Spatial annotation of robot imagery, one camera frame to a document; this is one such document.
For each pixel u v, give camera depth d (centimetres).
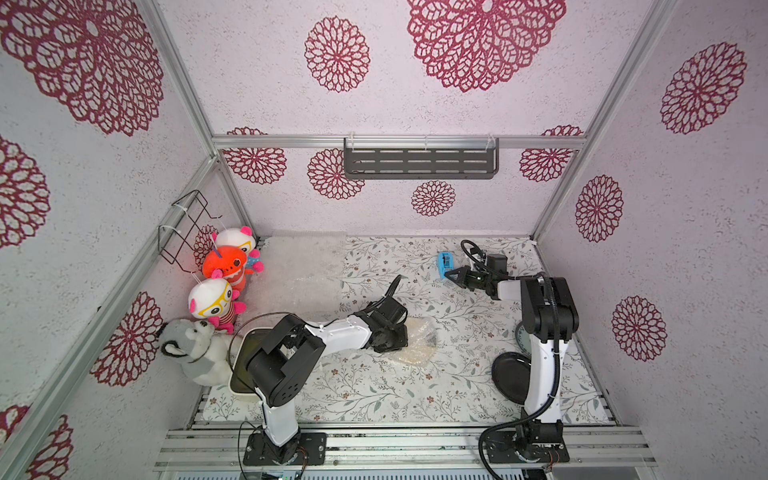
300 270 112
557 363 61
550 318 57
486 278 93
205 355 78
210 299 81
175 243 77
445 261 109
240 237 95
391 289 76
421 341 90
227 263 88
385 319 73
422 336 90
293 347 53
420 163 99
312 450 73
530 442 66
